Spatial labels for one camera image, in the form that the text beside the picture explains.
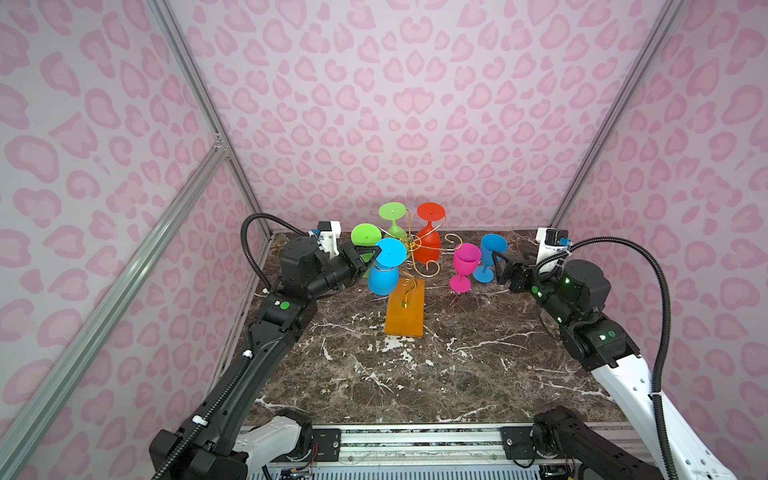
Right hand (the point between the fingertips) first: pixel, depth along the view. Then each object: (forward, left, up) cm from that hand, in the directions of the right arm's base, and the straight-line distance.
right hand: (508, 250), depth 66 cm
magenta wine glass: (+18, +3, -25) cm, 31 cm away
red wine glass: (+15, +17, -2) cm, 23 cm away
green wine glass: (+16, +26, -3) cm, 31 cm away
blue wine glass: (+23, -5, -23) cm, 33 cm away
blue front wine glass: (0, +28, -10) cm, 30 cm away
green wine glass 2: (+6, +32, -2) cm, 33 cm away
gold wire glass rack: (+6, +21, -5) cm, 22 cm away
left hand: (-1, +28, +3) cm, 28 cm away
